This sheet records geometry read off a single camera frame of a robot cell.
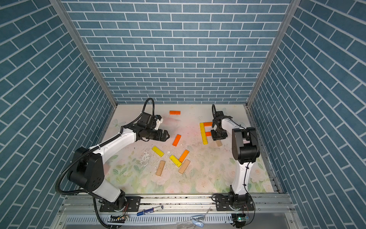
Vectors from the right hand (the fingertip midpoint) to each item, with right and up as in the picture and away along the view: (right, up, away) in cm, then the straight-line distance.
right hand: (218, 138), depth 101 cm
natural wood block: (0, -2, -3) cm, 4 cm away
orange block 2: (-6, +10, +7) cm, 14 cm away
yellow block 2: (-10, -1, -2) cm, 10 cm away
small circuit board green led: (+5, -35, -29) cm, 46 cm away
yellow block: (-11, +7, +4) cm, 14 cm away
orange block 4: (-30, -1, -2) cm, 30 cm away
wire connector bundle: (-57, -36, -29) cm, 74 cm away
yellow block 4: (-30, -12, -12) cm, 34 cm away
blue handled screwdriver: (-41, -32, -30) cm, 60 cm away
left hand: (-35, +4, -13) cm, 37 cm away
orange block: (-33, +19, +13) cm, 40 cm away
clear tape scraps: (-17, -34, -33) cm, 50 cm away
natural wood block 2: (-38, -15, -16) cm, 44 cm away
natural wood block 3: (-24, -15, -14) cm, 32 cm away
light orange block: (-24, -10, -9) cm, 28 cm away
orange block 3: (-7, +3, +1) cm, 8 cm away
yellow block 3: (-40, -9, -8) cm, 42 cm away
